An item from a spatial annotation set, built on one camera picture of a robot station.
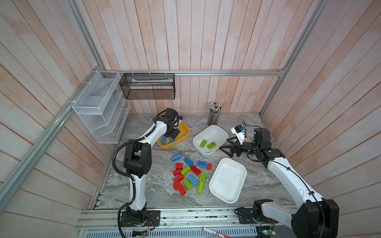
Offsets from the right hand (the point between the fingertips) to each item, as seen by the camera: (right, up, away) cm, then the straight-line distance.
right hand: (224, 143), depth 78 cm
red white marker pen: (-6, -42, -10) cm, 43 cm away
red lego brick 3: (-25, -21, +7) cm, 33 cm away
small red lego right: (-7, -16, +12) cm, 21 cm away
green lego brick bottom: (-13, -25, +3) cm, 29 cm away
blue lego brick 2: (-19, -13, +14) cm, 28 cm away
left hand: (-30, +5, +18) cm, 35 cm away
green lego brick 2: (-4, -4, +23) cm, 23 cm away
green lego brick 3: (-21, -17, +10) cm, 29 cm away
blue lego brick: (-37, 0, +23) cm, 44 cm away
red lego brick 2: (-15, -17, +10) cm, 25 cm away
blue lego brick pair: (-28, -11, +16) cm, 34 cm away
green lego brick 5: (-11, -21, +10) cm, 26 cm away
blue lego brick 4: (-17, -23, +8) cm, 29 cm away
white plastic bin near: (+4, -22, +8) cm, 24 cm away
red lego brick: (-27, -18, +8) cm, 33 cm away
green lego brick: (-9, -2, +23) cm, 25 cm away
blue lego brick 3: (-11, -15, +14) cm, 23 cm away
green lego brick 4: (-20, -24, +6) cm, 32 cm away
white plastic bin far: (-1, +4, +29) cm, 29 cm away
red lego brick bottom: (-26, -25, +5) cm, 36 cm away
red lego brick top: (-25, -16, +14) cm, 33 cm away
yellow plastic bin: (-22, +5, +29) cm, 37 cm away
